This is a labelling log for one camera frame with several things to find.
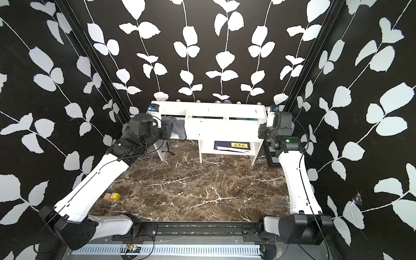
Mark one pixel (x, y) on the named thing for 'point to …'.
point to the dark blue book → (232, 145)
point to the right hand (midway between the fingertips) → (261, 122)
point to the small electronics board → (132, 248)
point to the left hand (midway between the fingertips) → (169, 120)
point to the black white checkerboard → (273, 160)
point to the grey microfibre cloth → (178, 127)
